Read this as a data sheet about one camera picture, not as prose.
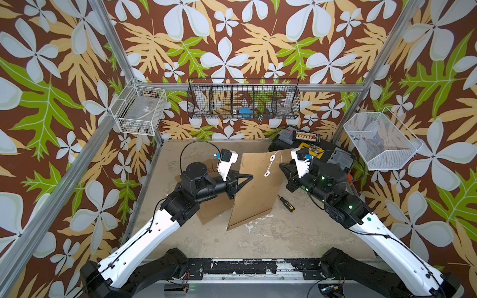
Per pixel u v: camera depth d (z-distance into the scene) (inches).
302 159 21.2
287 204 35.7
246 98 38.8
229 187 20.9
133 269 16.7
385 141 32.0
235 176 22.1
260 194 25.3
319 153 36.0
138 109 33.6
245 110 37.9
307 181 22.5
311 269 29.4
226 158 21.0
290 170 23.7
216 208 35.0
